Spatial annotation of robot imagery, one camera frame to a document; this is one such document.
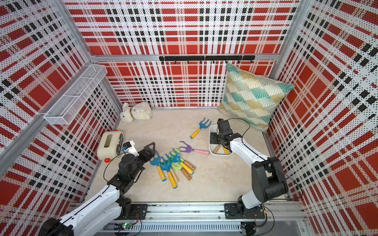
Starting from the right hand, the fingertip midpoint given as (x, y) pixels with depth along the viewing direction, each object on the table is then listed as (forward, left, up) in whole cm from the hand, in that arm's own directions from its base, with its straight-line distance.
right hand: (217, 136), depth 91 cm
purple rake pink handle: (-4, +18, -10) cm, 21 cm away
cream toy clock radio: (-5, +66, 0) cm, 67 cm away
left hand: (-8, +38, +4) cm, 39 cm away
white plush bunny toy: (+22, +54, +1) cm, 59 cm away
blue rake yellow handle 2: (-12, +38, -9) cm, 41 cm away
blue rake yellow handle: (+16, +9, -10) cm, 21 cm away
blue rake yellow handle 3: (-16, +31, -9) cm, 36 cm away
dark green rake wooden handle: (-12, +30, -9) cm, 33 cm away
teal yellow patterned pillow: (+19, -21, +15) cm, 32 cm away
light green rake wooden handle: (-4, 0, -9) cm, 10 cm away
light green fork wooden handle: (-15, +25, -9) cm, 31 cm away
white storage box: (-4, -4, -11) cm, 12 cm away
